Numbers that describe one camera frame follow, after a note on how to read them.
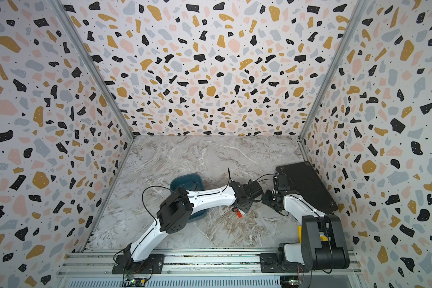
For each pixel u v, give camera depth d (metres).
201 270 0.73
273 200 0.68
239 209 0.85
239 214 0.88
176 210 0.57
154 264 0.73
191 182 0.93
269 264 0.73
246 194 0.67
